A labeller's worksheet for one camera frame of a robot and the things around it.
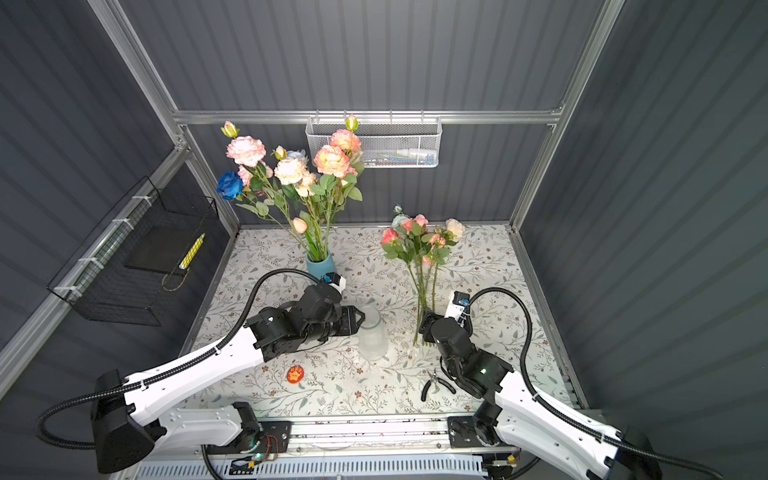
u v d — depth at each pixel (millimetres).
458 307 668
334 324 625
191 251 759
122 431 376
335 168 644
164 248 764
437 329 596
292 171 680
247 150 630
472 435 729
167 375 424
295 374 832
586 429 440
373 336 864
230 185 699
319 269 837
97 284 642
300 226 807
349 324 642
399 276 1053
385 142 708
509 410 503
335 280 681
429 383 822
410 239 1105
